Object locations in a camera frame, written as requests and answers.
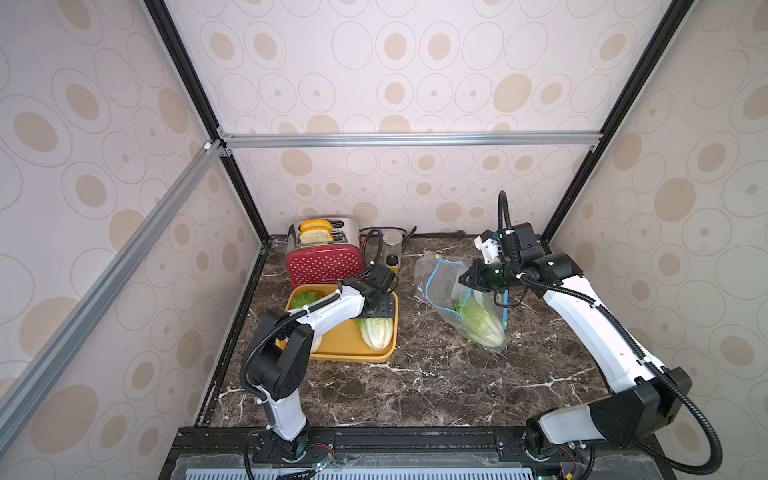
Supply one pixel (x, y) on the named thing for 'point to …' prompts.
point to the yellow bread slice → (317, 224)
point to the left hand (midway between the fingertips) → (383, 306)
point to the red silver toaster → (325, 264)
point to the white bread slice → (315, 236)
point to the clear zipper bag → (436, 284)
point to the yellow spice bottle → (392, 261)
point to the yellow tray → (346, 341)
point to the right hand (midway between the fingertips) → (468, 276)
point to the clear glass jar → (392, 244)
